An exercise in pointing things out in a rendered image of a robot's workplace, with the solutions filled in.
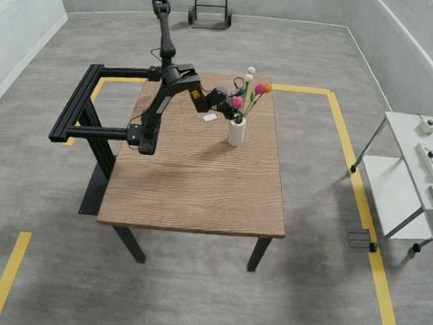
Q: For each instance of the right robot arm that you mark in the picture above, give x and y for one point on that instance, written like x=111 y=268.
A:
x=171 y=74

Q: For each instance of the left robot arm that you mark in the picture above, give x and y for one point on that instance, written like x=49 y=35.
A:
x=167 y=51

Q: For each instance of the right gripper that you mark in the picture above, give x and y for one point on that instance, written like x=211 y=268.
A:
x=226 y=107

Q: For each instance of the white cylindrical vase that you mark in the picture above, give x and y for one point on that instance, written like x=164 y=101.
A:
x=236 y=132

